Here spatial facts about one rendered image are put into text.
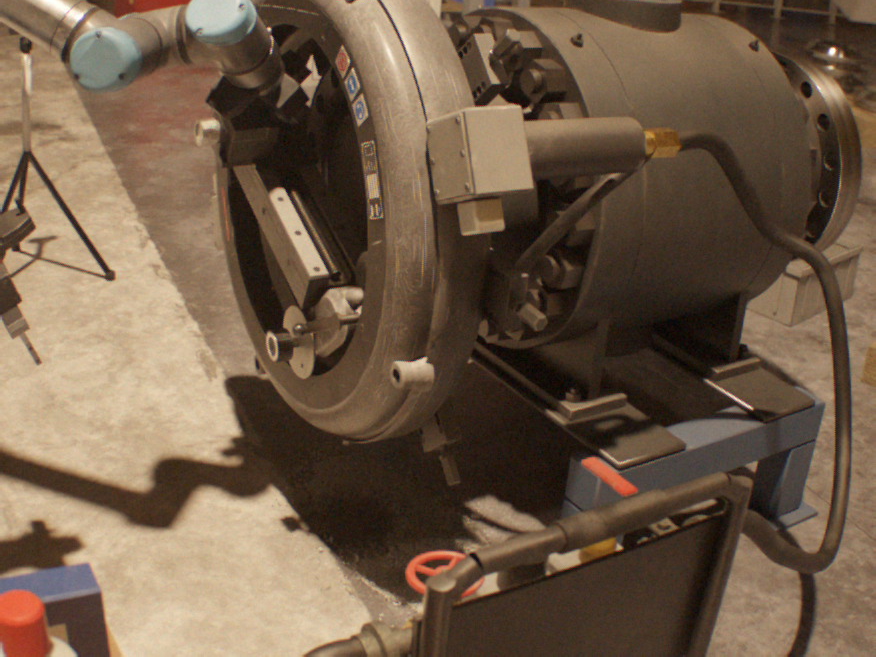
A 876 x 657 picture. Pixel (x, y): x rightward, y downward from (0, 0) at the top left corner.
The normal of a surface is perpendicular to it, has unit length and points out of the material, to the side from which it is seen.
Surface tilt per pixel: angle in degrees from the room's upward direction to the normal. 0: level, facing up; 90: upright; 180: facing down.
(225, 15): 52
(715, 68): 38
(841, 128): 60
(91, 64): 92
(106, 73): 92
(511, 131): 67
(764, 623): 0
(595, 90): 48
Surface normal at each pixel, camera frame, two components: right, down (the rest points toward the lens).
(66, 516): 0.06, -0.92
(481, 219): 0.48, -0.03
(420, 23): 0.33, -0.52
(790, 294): -0.75, 0.21
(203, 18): -0.11, -0.29
